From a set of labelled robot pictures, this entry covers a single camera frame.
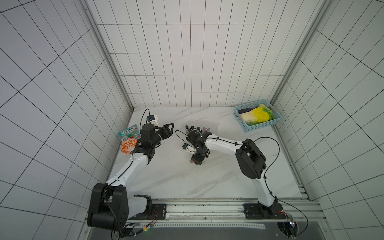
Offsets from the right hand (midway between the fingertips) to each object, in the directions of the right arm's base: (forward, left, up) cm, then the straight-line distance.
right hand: (193, 160), depth 91 cm
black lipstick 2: (+20, -2, +8) cm, 21 cm away
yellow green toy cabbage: (+35, -47, +8) cm, 59 cm away
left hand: (+11, +15, +19) cm, 26 cm away
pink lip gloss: (-2, +1, +3) cm, 4 cm away
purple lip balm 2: (+19, -9, +8) cm, 23 cm away
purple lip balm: (+20, -6, +8) cm, 22 cm away
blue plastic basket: (+36, -59, +6) cm, 69 cm away
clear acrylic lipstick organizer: (+21, -4, +8) cm, 23 cm away
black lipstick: (+21, +6, +7) cm, 23 cm away
